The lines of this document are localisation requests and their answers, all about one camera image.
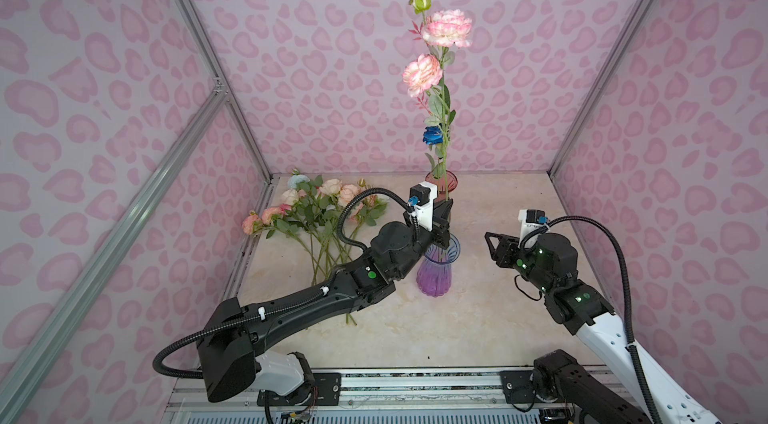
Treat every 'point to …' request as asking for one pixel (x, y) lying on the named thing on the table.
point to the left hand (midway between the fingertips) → (455, 196)
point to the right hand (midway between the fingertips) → (492, 234)
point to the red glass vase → (441, 183)
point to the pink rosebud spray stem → (369, 209)
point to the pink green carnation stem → (267, 220)
